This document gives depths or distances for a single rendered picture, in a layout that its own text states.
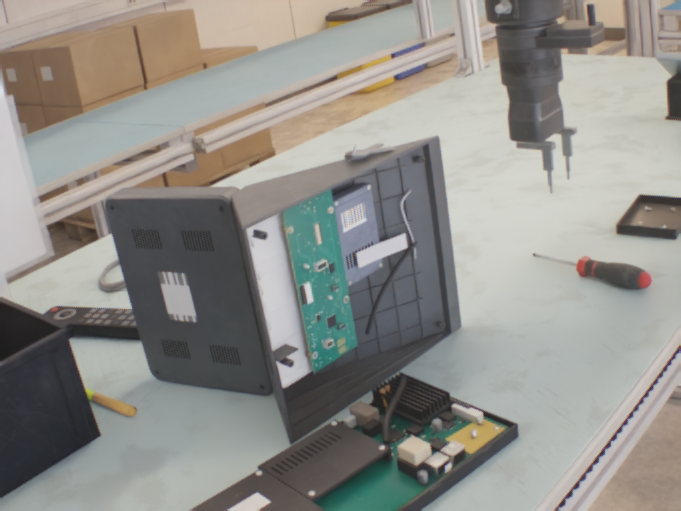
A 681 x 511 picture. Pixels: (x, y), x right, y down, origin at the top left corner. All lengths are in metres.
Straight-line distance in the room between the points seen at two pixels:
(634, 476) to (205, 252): 1.66
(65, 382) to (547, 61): 0.62
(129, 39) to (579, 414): 3.77
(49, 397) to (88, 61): 3.46
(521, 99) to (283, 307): 0.42
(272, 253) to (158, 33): 3.75
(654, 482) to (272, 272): 1.66
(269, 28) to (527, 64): 5.43
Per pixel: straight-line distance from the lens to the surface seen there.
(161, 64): 4.46
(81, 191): 2.13
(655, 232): 1.09
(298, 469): 0.70
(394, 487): 0.69
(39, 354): 0.79
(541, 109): 1.02
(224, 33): 6.08
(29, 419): 0.81
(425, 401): 0.75
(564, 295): 0.96
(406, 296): 0.87
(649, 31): 3.36
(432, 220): 0.85
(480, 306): 0.95
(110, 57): 4.27
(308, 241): 0.74
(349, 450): 0.71
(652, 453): 2.37
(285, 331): 0.76
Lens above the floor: 1.44
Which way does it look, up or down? 22 degrees down
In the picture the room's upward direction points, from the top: 9 degrees counter-clockwise
